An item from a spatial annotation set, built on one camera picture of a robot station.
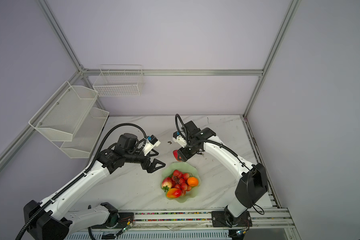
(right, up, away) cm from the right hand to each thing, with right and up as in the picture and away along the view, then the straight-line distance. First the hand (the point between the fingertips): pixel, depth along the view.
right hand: (181, 154), depth 79 cm
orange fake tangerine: (+6, -15, 0) cm, 16 cm away
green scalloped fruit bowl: (-7, -11, +5) cm, 14 cm away
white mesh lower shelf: (-61, +8, +14) cm, 63 cm away
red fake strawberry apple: (-3, 0, 0) cm, 3 cm away
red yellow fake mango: (-4, -18, -5) cm, 19 cm away
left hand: (-11, -1, -7) cm, 13 cm away
